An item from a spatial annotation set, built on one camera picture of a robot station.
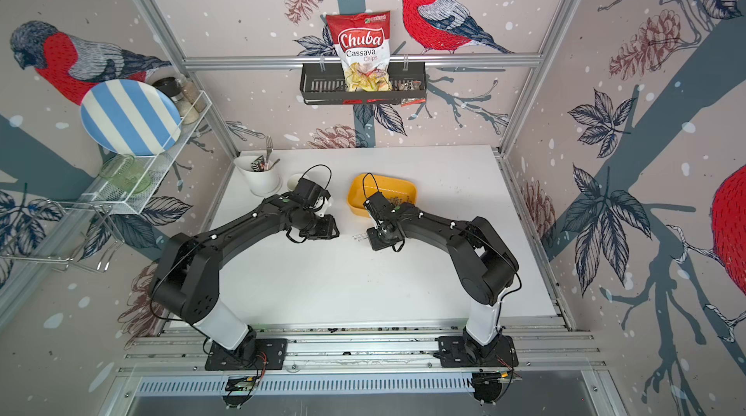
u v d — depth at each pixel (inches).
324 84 37.4
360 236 38.2
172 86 31.0
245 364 26.7
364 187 43.1
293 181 40.1
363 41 31.6
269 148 42.1
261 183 40.5
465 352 25.9
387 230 26.4
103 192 25.4
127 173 27.5
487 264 18.9
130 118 28.6
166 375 29.6
